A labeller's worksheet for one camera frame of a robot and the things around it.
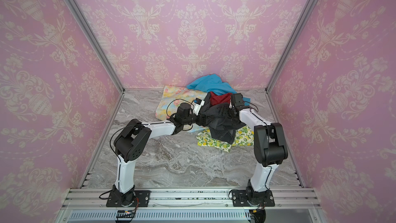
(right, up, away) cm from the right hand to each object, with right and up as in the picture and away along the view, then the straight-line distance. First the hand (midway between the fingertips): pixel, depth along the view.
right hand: (225, 112), depth 98 cm
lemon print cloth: (+10, -15, -6) cm, 19 cm away
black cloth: (-4, -4, -7) cm, 10 cm away
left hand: (-10, -3, -7) cm, 13 cm away
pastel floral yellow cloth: (-38, +11, +17) cm, 43 cm away
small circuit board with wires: (-52, -47, -25) cm, 75 cm away
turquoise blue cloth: (-6, +20, +12) cm, 24 cm away
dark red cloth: (-6, +8, +5) cm, 11 cm away
